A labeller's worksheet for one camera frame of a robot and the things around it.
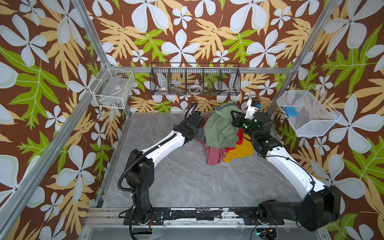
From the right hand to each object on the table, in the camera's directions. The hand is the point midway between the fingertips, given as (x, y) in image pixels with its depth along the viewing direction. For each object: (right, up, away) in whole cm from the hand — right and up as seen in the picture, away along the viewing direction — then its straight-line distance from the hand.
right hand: (230, 111), depth 74 cm
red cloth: (+8, -16, +11) cm, 21 cm away
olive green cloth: (-5, -11, +4) cm, 13 cm away
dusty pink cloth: (-6, -26, +15) cm, 30 cm away
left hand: (-17, -8, +13) cm, 24 cm away
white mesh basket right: (+46, -3, +4) cm, 46 cm away
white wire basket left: (-67, +15, +12) cm, 69 cm away
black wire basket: (-19, +24, +23) cm, 39 cm away
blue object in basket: (+39, +1, +12) cm, 41 cm away
